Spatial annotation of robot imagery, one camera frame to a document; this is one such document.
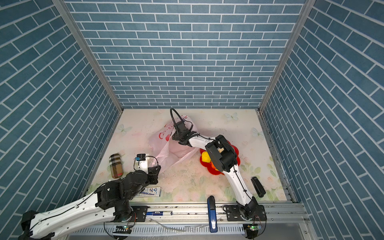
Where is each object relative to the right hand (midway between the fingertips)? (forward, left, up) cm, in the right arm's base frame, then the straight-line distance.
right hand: (179, 133), depth 103 cm
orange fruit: (-23, -24, +2) cm, 33 cm away
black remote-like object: (-32, -49, -1) cm, 58 cm away
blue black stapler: (-47, -24, +1) cm, 53 cm away
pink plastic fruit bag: (-23, +1, +15) cm, 27 cm away
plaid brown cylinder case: (-27, +33, +1) cm, 43 cm away
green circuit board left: (-56, +19, -6) cm, 59 cm away
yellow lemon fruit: (-19, -20, +4) cm, 28 cm away
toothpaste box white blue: (-39, +9, -2) cm, 40 cm away
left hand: (-32, 0, +12) cm, 34 cm away
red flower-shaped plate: (-23, -22, +1) cm, 31 cm away
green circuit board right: (-50, -45, -4) cm, 68 cm away
